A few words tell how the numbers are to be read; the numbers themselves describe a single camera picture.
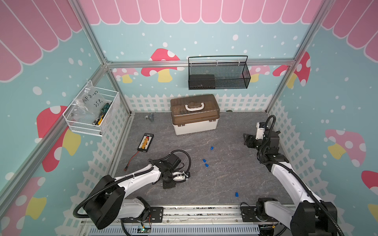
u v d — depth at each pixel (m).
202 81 0.86
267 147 0.63
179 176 0.74
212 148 1.00
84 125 0.64
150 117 1.16
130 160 0.94
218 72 0.92
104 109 0.74
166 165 0.66
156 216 0.75
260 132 0.73
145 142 1.00
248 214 0.74
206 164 0.92
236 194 0.81
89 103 0.72
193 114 0.93
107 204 0.41
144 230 0.72
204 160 0.94
